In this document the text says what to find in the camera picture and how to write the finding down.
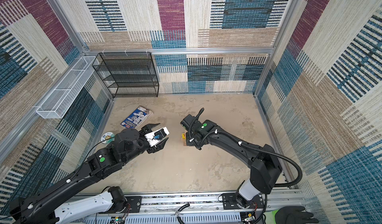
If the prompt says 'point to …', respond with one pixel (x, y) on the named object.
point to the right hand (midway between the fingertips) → (193, 143)
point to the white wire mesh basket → (57, 104)
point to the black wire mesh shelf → (128, 74)
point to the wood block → (184, 143)
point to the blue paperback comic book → (137, 117)
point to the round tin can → (106, 135)
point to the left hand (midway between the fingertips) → (162, 127)
